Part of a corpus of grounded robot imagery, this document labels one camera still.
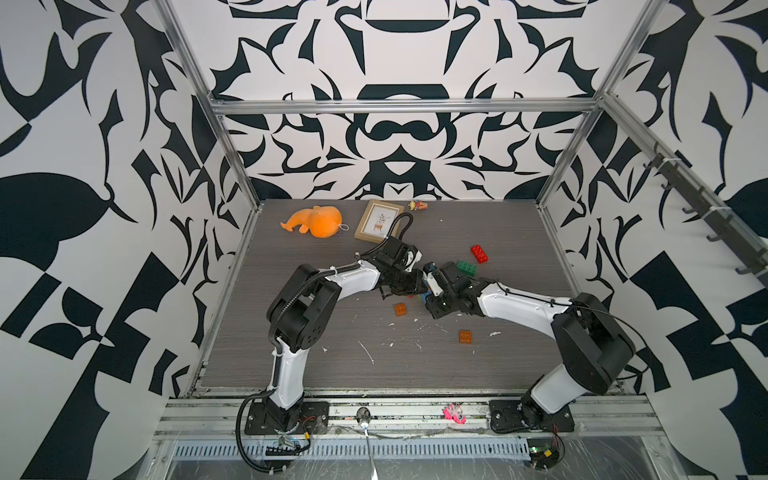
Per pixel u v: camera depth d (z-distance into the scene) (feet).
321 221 3.44
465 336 2.85
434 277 2.46
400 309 3.00
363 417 2.47
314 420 2.41
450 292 2.31
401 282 2.70
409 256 2.73
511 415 2.44
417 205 3.85
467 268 3.27
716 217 1.93
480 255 3.47
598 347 1.48
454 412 2.45
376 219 3.74
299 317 1.69
